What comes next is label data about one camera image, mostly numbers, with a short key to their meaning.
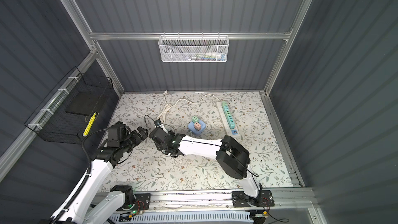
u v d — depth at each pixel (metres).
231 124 0.94
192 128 0.98
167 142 0.63
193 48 1.24
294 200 0.74
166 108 1.08
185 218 0.77
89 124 0.70
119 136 0.61
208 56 0.92
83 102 0.76
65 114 0.71
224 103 1.12
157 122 0.72
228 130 0.96
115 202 0.58
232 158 0.49
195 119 0.96
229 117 0.96
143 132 0.73
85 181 0.46
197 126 0.94
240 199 0.72
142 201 0.73
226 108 1.02
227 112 0.99
